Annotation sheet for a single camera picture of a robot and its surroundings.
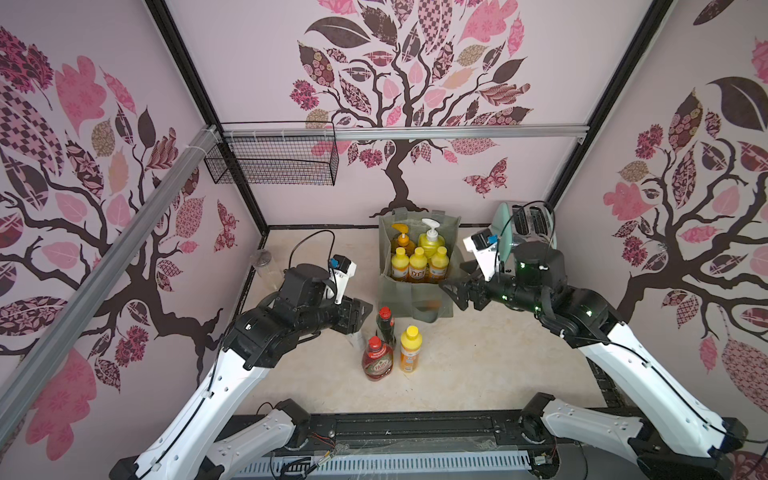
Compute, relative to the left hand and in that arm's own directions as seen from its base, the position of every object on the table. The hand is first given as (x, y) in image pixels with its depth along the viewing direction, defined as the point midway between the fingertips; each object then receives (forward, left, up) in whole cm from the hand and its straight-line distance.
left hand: (360, 311), depth 65 cm
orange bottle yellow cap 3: (+20, -21, -9) cm, 30 cm away
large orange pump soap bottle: (+27, -11, -6) cm, 30 cm away
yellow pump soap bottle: (+26, -19, -5) cm, 33 cm away
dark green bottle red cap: (+3, -6, -13) cm, 15 cm away
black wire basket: (+54, +30, +7) cm, 63 cm away
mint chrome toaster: (+41, -51, -12) cm, 66 cm away
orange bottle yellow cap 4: (-5, -11, -9) cm, 15 cm away
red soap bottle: (-5, -3, -16) cm, 17 cm away
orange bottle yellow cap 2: (+20, -15, -9) cm, 27 cm away
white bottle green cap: (+2, +3, -20) cm, 20 cm away
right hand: (+5, -21, +8) cm, 23 cm away
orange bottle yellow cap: (+21, -10, -9) cm, 24 cm away
